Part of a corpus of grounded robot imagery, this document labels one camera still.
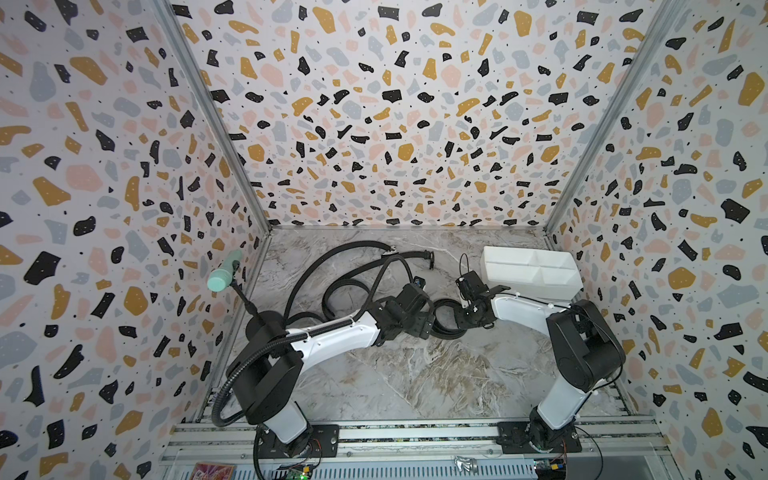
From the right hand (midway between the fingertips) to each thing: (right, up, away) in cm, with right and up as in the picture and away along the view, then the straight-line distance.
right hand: (467, 322), depth 96 cm
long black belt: (-51, +20, +14) cm, 56 cm away
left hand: (-14, +4, -10) cm, 18 cm away
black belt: (-8, -2, -4) cm, 10 cm away
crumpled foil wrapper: (-5, -27, -26) cm, 38 cm away
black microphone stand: (-64, 0, -3) cm, 64 cm away
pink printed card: (-65, -27, -28) cm, 76 cm away
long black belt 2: (-44, +13, +8) cm, 46 cm away
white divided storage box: (+31, +15, +8) cm, 35 cm away
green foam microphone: (-60, +16, -32) cm, 70 cm away
